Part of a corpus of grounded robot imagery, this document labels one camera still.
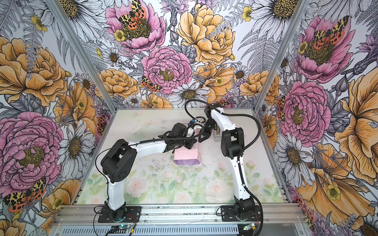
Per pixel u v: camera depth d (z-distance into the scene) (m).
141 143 0.59
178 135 0.76
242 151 0.64
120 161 0.50
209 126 0.87
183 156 0.86
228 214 0.74
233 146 0.65
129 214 0.73
